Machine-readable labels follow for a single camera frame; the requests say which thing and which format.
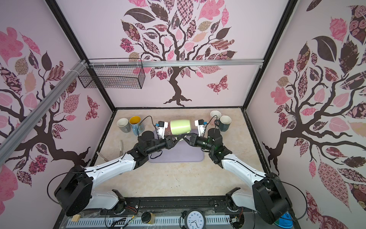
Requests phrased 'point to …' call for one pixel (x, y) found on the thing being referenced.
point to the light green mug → (180, 127)
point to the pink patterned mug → (216, 115)
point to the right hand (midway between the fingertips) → (181, 136)
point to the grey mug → (124, 125)
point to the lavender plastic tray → (181, 151)
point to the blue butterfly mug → (137, 127)
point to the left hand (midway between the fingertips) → (181, 139)
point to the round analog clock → (195, 219)
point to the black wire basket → (115, 73)
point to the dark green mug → (223, 122)
